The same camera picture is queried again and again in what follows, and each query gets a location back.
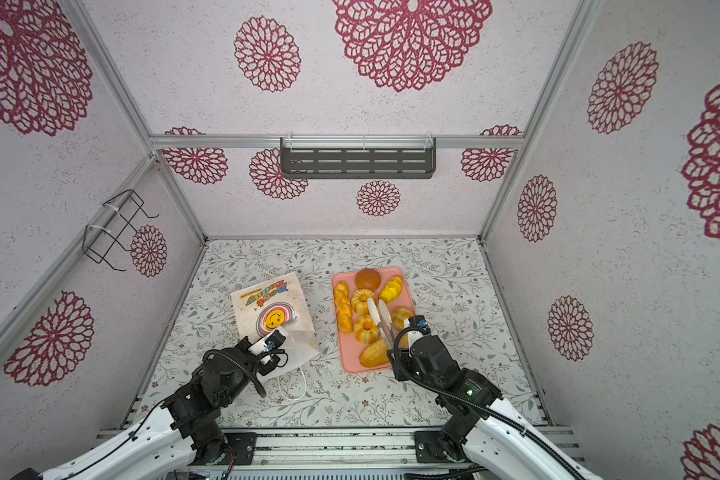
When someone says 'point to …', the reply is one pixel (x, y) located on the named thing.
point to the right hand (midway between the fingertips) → (391, 349)
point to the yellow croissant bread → (391, 289)
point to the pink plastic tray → (350, 347)
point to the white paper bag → (277, 304)
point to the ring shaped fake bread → (359, 301)
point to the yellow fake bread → (399, 314)
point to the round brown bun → (367, 279)
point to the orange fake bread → (343, 307)
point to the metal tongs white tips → (386, 319)
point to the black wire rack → (119, 212)
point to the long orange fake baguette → (375, 354)
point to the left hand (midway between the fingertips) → (274, 334)
